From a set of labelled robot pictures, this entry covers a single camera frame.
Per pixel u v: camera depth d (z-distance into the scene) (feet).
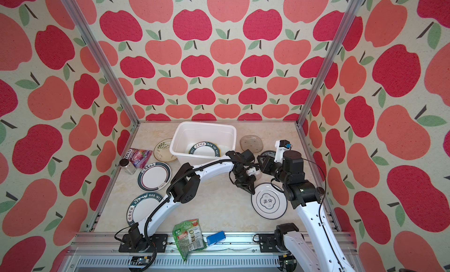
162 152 3.44
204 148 3.43
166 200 2.05
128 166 2.95
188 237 2.46
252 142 3.66
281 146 2.16
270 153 3.40
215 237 2.44
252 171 2.90
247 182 2.70
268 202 2.82
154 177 3.07
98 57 2.85
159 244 2.45
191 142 3.54
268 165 2.09
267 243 2.41
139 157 3.25
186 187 2.01
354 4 2.32
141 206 2.76
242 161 2.56
